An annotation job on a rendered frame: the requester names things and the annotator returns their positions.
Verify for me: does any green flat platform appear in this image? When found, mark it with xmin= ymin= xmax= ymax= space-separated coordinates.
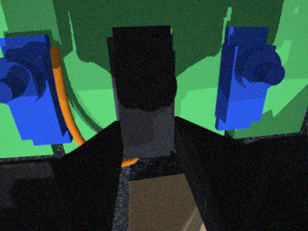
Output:
xmin=0 ymin=0 xmax=308 ymax=158

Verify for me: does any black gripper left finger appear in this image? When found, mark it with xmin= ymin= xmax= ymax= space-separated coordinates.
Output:
xmin=0 ymin=121 xmax=123 ymax=231

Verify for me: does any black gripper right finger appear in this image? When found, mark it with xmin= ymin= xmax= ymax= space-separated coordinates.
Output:
xmin=174 ymin=116 xmax=308 ymax=231

